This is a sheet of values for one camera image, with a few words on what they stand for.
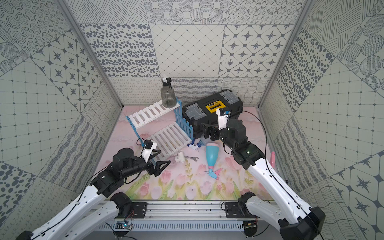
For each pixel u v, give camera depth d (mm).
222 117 596
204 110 946
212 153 881
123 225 701
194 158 922
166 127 1047
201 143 954
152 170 623
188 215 734
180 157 895
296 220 373
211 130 621
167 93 755
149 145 614
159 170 625
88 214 546
